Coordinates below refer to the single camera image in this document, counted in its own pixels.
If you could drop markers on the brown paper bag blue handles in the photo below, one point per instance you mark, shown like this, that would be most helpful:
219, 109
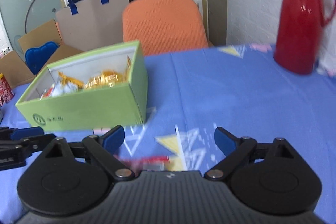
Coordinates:
90, 24

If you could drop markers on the orange chair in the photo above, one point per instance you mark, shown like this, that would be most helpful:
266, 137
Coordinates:
164, 26

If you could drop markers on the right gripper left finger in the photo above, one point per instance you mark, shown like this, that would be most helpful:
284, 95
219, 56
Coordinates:
100, 150

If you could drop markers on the gold wrapped snacks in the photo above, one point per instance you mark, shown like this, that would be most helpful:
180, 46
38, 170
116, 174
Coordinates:
66, 84

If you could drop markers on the red snack can yellow lid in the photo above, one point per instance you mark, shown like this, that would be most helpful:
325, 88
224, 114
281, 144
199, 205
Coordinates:
6, 92

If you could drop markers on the green cardboard box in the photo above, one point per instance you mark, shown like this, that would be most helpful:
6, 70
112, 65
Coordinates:
101, 107

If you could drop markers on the red dates clear packet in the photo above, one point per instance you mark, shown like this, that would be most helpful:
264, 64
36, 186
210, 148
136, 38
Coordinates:
154, 163

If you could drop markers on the red thermos jug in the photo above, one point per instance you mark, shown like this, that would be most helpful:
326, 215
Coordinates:
299, 34

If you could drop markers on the open cardboard box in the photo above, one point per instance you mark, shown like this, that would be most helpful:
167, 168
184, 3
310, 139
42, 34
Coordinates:
14, 68

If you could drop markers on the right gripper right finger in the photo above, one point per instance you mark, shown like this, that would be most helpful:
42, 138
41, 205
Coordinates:
237, 153

